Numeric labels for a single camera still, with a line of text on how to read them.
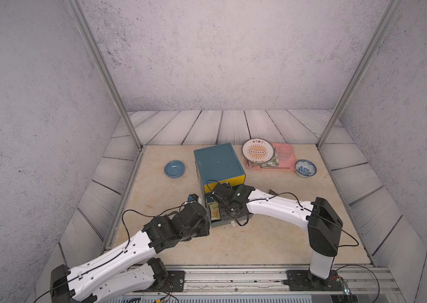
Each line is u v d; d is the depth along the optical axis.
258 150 1.15
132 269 0.59
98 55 0.82
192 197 0.67
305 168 1.08
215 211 0.83
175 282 0.73
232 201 0.59
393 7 0.70
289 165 1.11
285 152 1.12
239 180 0.82
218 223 0.76
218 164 0.84
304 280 0.73
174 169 1.07
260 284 0.73
